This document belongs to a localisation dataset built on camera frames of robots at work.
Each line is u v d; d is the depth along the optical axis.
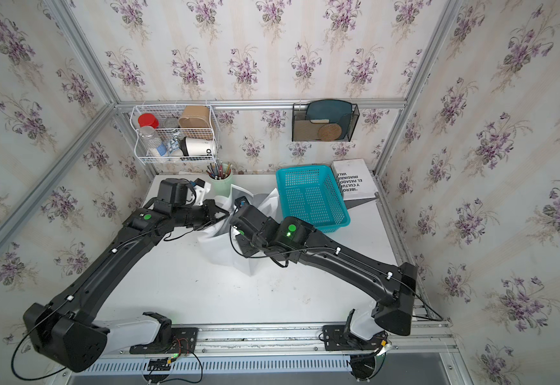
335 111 0.94
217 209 0.70
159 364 0.71
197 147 0.93
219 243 0.67
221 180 0.98
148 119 0.91
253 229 0.47
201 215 0.65
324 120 0.93
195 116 0.86
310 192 1.11
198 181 0.70
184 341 0.72
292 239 0.44
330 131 0.96
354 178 1.08
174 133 0.93
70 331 0.37
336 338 0.74
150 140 0.87
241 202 0.59
